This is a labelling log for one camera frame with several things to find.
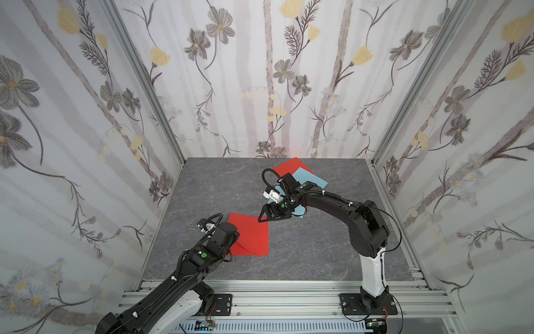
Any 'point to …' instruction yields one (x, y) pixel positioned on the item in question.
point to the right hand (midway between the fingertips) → (270, 213)
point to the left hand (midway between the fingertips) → (236, 230)
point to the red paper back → (291, 167)
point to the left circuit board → (204, 325)
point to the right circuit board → (378, 325)
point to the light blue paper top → (303, 176)
